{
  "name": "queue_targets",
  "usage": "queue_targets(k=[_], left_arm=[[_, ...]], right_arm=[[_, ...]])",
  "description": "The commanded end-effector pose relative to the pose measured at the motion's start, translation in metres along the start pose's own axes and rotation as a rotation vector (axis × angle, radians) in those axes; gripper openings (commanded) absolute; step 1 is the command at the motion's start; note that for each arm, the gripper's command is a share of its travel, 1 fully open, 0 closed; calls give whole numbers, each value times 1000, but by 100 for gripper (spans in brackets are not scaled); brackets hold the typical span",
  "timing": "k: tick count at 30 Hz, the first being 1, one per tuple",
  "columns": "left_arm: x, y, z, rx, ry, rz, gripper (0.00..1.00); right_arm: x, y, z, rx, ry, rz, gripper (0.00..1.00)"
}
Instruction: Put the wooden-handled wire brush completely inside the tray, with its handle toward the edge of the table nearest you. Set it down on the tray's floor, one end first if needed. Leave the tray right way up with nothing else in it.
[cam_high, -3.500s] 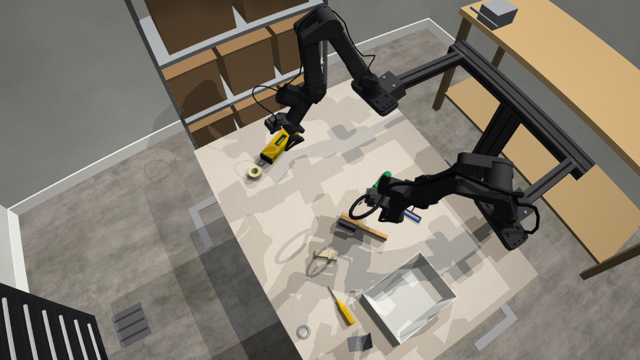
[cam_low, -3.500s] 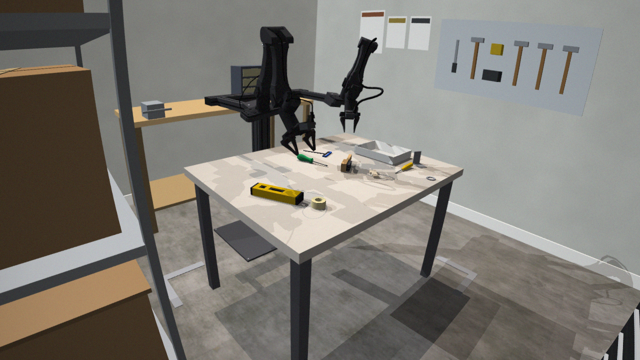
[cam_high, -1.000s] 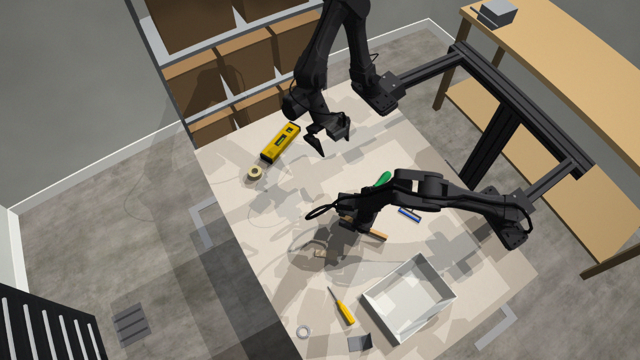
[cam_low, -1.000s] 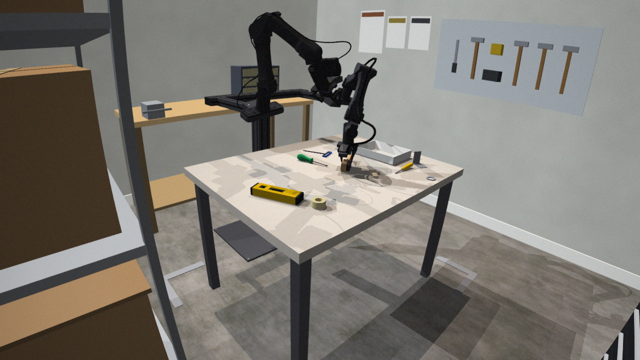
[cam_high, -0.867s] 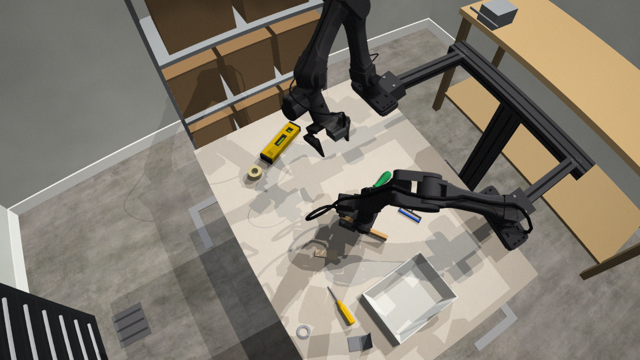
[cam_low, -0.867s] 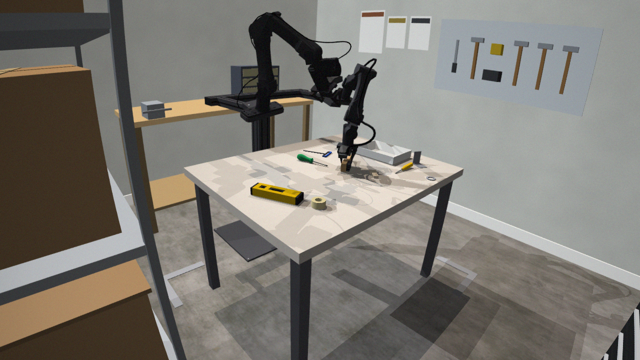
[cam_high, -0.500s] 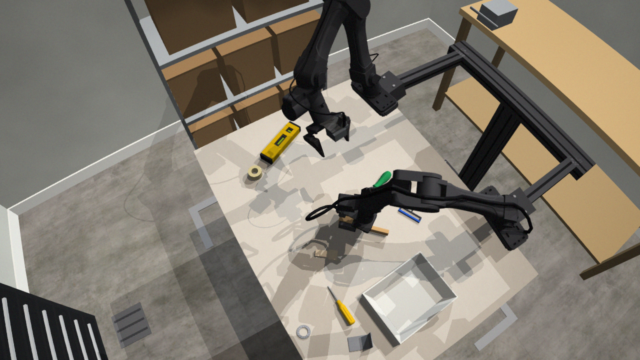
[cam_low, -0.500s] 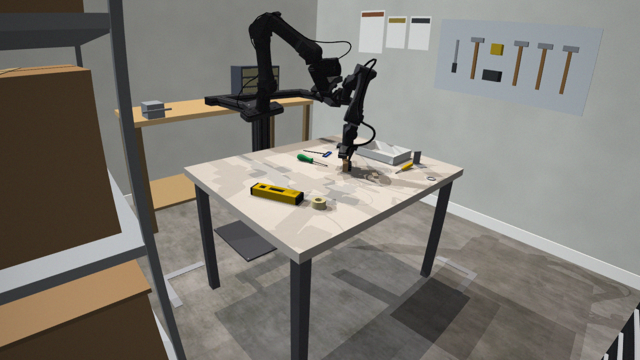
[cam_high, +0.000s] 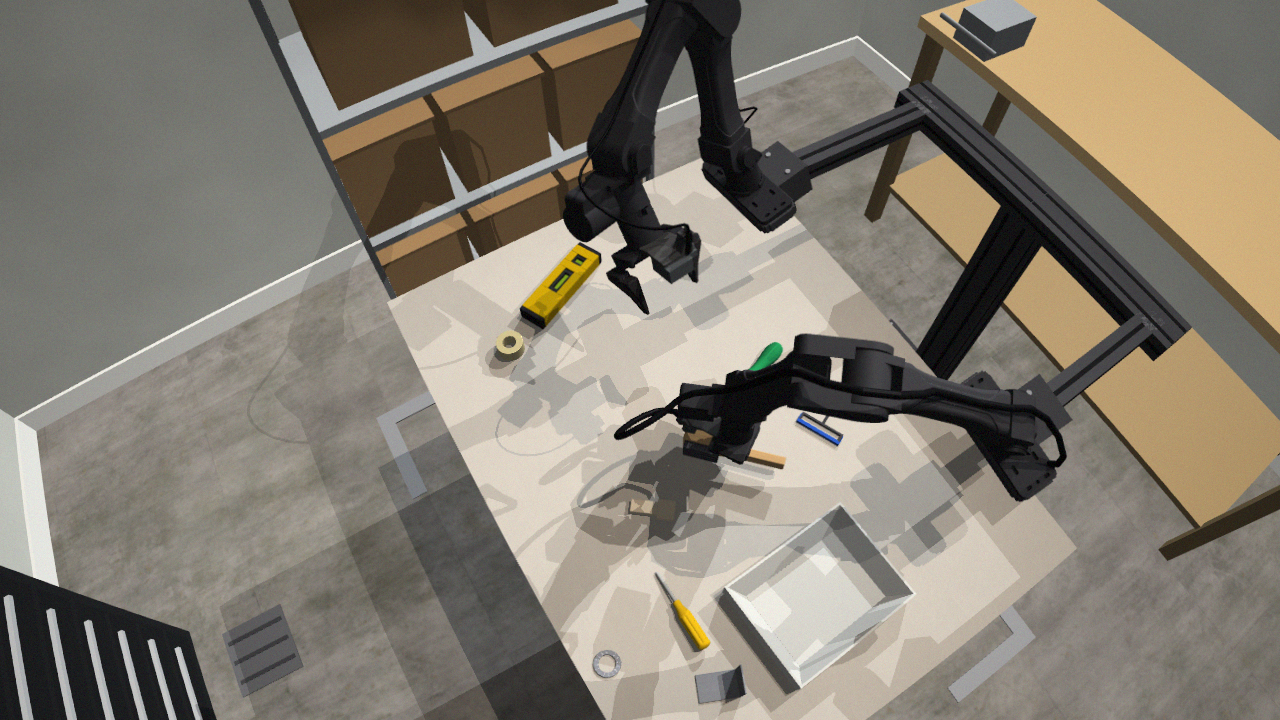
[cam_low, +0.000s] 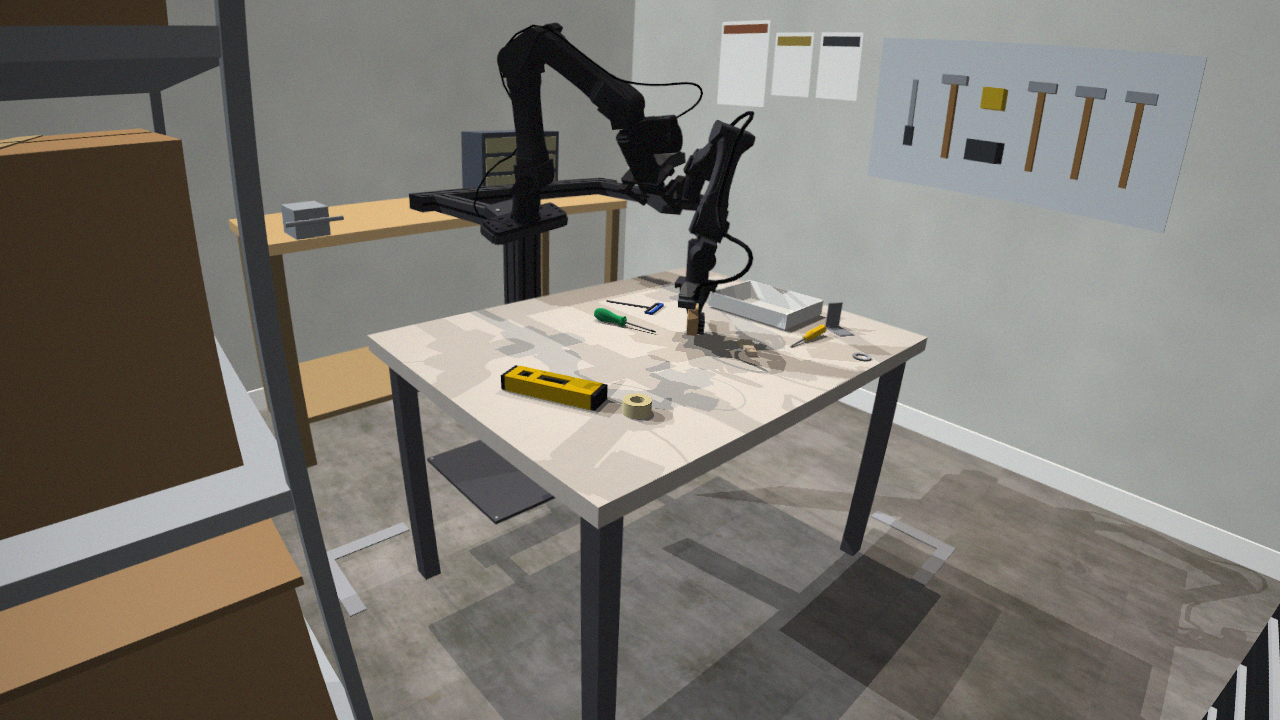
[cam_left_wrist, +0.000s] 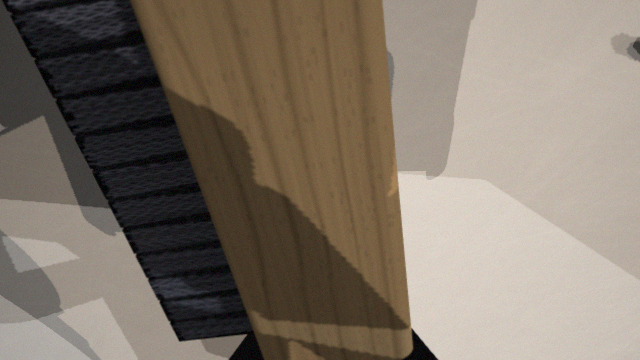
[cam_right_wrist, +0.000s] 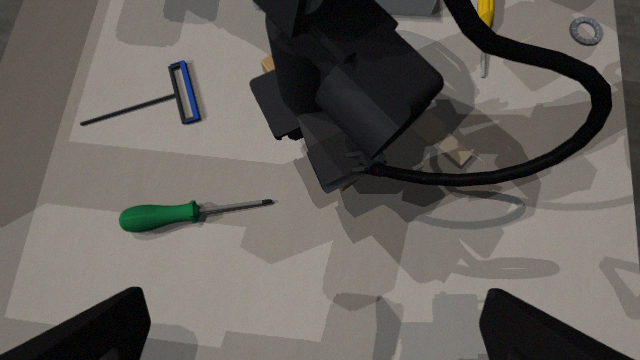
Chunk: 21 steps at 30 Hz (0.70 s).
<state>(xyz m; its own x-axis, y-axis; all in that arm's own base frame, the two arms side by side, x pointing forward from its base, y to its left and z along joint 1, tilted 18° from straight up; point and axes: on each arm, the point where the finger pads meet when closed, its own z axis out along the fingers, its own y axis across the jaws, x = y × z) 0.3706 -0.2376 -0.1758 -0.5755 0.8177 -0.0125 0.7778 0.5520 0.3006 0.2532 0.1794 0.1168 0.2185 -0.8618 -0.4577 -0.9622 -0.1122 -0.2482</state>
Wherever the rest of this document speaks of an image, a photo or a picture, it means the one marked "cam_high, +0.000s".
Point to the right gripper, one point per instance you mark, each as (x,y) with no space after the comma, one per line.
(663,247)

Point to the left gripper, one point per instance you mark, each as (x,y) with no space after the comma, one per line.
(733,445)

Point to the grey metal washer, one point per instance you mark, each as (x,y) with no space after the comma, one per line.
(607,674)

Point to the yellow-handled screwdriver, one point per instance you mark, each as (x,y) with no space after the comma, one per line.
(688,621)

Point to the green-handled screwdriver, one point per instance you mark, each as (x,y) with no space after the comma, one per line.
(769,355)

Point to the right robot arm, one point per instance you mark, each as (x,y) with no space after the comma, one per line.
(724,142)

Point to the yellow spirit level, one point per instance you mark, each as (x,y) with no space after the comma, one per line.
(543,305)

